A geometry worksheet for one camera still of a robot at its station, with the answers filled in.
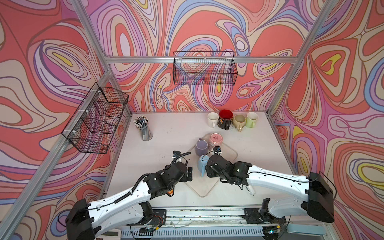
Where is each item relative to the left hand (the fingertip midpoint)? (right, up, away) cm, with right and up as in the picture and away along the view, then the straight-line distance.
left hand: (187, 168), depth 78 cm
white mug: (+17, +29, +29) cm, 44 cm away
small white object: (+34, -12, +2) cm, 36 cm away
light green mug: (+45, +28, +26) cm, 59 cm away
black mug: (+25, +28, +24) cm, 44 cm away
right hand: (+12, -2, +1) cm, 12 cm away
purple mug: (+8, +10, +13) cm, 18 cm away
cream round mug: (+36, +26, +26) cm, 51 cm away
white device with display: (-33, -25, -14) cm, 44 cm away
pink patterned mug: (+17, +14, +12) cm, 25 cm away
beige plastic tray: (+8, -11, +6) cm, 15 cm away
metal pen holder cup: (-29, +25, +13) cm, 40 cm away
